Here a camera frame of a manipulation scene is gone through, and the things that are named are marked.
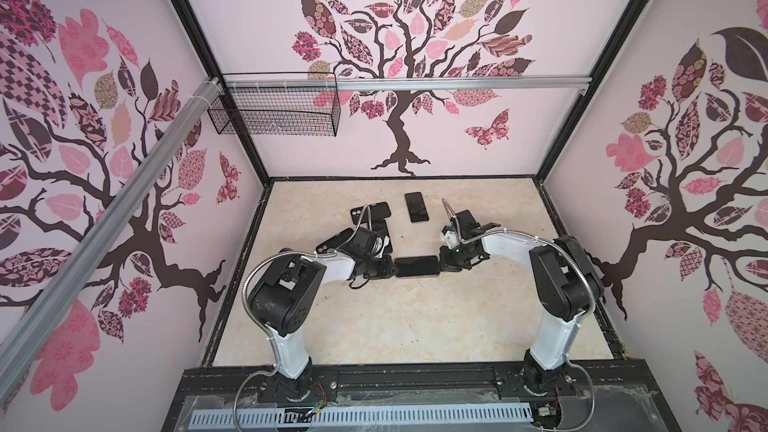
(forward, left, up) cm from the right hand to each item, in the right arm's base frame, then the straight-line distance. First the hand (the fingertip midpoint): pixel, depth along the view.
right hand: (436, 268), depth 95 cm
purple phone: (+1, +6, 0) cm, 6 cm away
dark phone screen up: (+17, +19, -1) cm, 25 cm away
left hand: (-2, +13, 0) cm, 13 cm away
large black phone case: (+10, +34, +1) cm, 35 cm away
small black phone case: (+27, +19, -3) cm, 33 cm away
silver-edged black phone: (+25, +5, +1) cm, 25 cm away
